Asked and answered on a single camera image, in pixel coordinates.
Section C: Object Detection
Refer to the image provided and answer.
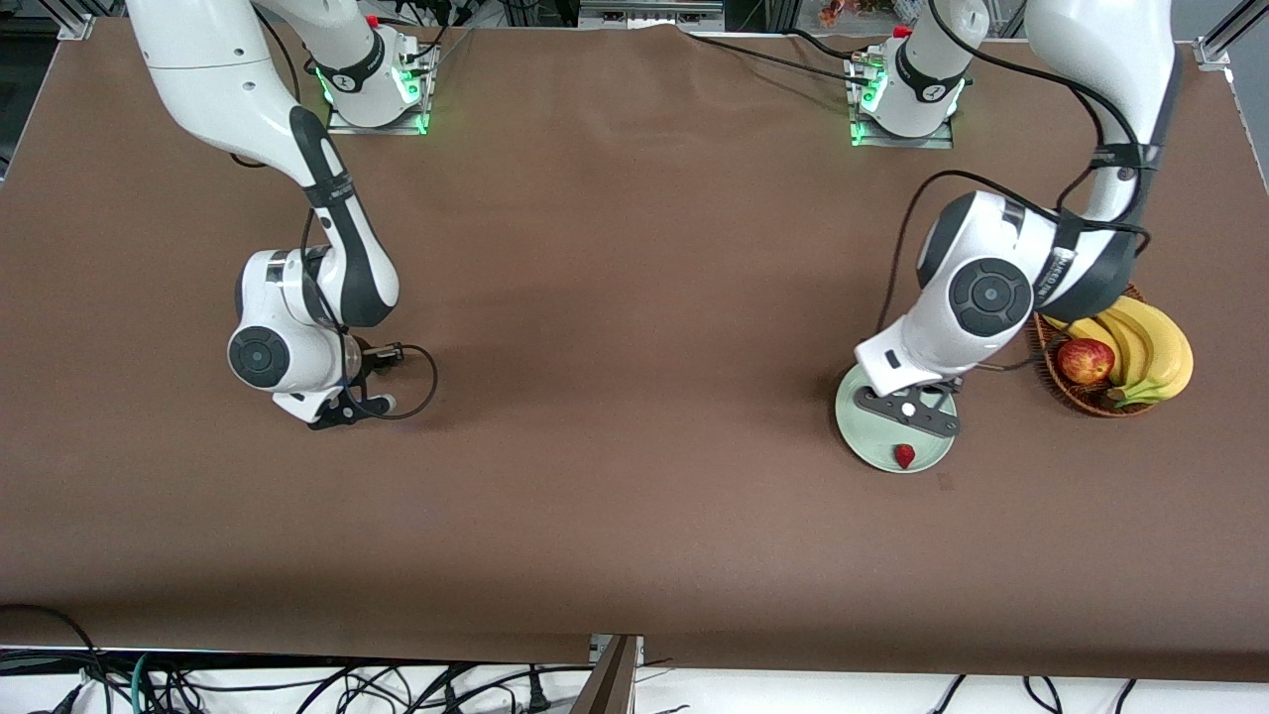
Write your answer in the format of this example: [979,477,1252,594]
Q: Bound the pale green round plate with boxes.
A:
[834,362,959,475]

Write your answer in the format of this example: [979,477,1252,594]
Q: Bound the brown table cover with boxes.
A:
[0,18,1269,683]

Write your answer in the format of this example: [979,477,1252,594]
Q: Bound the orange red background objects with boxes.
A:
[818,0,898,26]

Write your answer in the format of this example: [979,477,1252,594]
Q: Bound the red yellow apple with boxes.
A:
[1056,338,1116,386]

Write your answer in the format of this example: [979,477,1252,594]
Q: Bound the brown wicker basket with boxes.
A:
[1026,283,1161,418]

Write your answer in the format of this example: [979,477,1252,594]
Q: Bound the yellow banana bunch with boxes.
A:
[1041,297,1195,409]

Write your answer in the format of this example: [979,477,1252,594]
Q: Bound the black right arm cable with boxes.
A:
[230,10,438,420]

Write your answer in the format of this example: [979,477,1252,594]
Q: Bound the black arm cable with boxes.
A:
[872,0,1156,373]
[230,10,438,420]

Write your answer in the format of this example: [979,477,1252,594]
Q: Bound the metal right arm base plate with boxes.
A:
[325,94,434,137]

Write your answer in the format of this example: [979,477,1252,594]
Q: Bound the black cable with plug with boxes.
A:
[426,664,596,714]

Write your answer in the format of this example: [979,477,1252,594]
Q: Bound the black arched cable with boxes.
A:
[0,603,105,714]

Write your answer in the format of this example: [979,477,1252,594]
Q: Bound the brown camera mount beam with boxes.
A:
[570,635,645,714]

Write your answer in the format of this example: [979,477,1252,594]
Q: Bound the aluminium frame rail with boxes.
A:
[578,0,727,31]

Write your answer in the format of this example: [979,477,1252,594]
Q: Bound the long black table cable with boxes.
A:
[684,33,873,88]

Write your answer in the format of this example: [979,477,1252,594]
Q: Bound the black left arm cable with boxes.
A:
[872,0,1156,373]

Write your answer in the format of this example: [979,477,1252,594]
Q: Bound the short black table cable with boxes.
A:
[788,28,871,62]

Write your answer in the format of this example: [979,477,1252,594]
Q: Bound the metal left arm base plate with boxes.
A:
[850,114,955,150]

